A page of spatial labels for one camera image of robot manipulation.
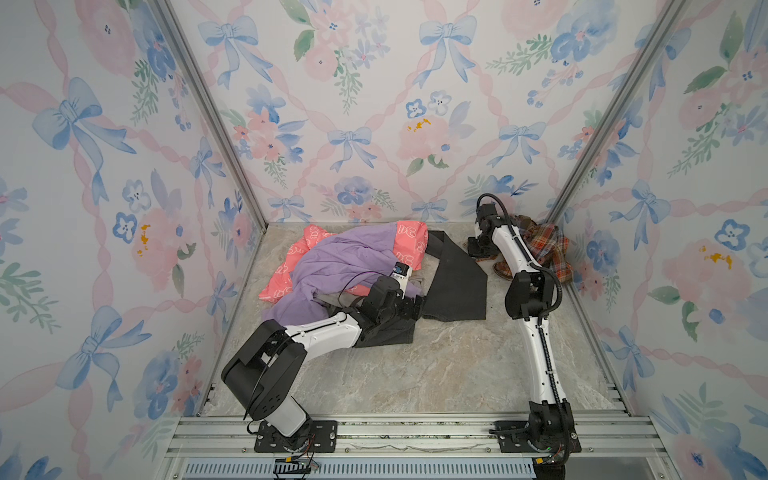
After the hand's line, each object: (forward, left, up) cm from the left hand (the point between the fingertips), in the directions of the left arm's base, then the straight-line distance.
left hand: (416, 291), depth 86 cm
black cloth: (+7, -16, -13) cm, 22 cm away
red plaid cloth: (+20, -44, -1) cm, 48 cm away
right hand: (+25, -25, -12) cm, 37 cm away
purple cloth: (+11, +23, 0) cm, 25 cm away
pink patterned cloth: (+21, +1, -2) cm, 21 cm away
